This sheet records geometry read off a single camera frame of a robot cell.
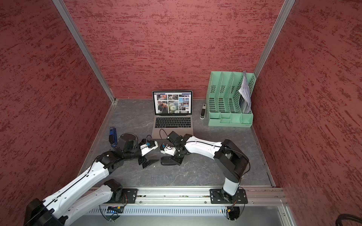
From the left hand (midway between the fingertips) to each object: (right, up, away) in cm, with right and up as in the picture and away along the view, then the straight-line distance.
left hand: (154, 153), depth 77 cm
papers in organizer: (+61, +31, +20) cm, 71 cm away
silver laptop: (+8, +24, +30) cm, 39 cm away
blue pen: (-32, +6, +16) cm, 36 cm away
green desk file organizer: (+52, +35, +44) cm, 77 cm away
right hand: (+12, -8, +7) cm, 16 cm away
